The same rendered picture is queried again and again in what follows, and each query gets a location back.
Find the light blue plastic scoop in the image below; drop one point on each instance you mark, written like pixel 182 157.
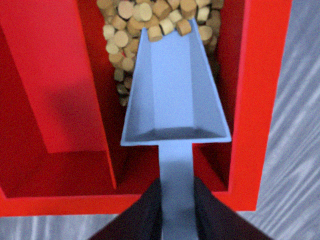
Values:
pixel 173 103

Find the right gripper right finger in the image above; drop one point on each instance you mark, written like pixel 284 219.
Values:
pixel 217 221

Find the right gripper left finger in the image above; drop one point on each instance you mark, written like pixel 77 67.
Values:
pixel 140 221

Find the red divided box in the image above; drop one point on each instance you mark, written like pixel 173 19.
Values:
pixel 61 121

